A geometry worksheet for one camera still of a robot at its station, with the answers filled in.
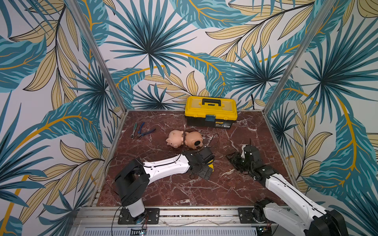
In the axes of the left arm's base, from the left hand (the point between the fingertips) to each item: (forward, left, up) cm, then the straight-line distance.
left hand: (201, 172), depth 82 cm
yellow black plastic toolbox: (+39, -7, +8) cm, 41 cm away
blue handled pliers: (+28, +41, -5) cm, 50 cm away
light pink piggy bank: (+21, +15, +2) cm, 26 cm away
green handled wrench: (+27, +47, -5) cm, 54 cm away
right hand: (+8, -15, +4) cm, 17 cm away
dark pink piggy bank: (+20, +4, +2) cm, 21 cm away
